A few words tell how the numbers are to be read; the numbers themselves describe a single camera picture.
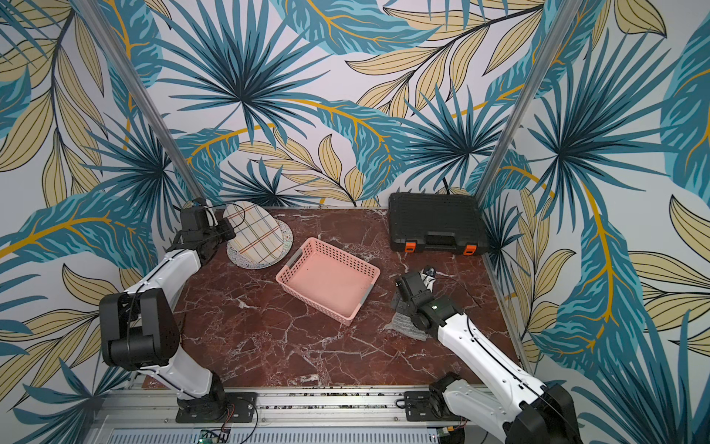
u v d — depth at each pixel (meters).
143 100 0.84
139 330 0.45
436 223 1.06
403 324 0.86
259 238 1.00
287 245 1.07
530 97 0.84
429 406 0.73
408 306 0.61
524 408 0.40
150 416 0.73
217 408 0.67
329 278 0.98
